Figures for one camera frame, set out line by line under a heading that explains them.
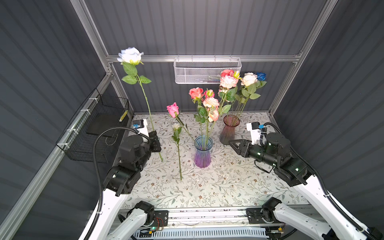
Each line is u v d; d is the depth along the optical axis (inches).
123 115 32.4
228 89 27.3
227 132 36.6
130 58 21.3
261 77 31.2
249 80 28.9
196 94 28.6
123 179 16.5
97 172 16.9
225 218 29.7
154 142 21.9
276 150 18.5
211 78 35.9
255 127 22.9
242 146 22.0
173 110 25.2
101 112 32.5
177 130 42.1
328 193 16.4
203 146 30.5
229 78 25.3
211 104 25.7
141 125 20.5
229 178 34.2
